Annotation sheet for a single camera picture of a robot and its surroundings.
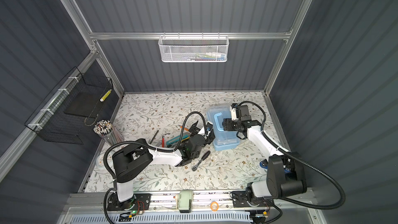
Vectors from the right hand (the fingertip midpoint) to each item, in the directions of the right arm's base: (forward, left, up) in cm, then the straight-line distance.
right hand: (231, 124), depth 90 cm
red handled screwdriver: (-6, +41, -9) cm, 43 cm away
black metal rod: (-3, +48, -10) cm, 49 cm away
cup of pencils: (-8, +67, +8) cm, 68 cm away
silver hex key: (-1, +40, -9) cm, 41 cm away
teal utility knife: (-6, +34, -9) cm, 35 cm away
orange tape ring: (-39, +11, -10) cm, 42 cm away
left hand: (-3, +15, +3) cm, 16 cm away
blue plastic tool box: (-9, +5, -2) cm, 11 cm away
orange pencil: (+3, +29, -10) cm, 30 cm away
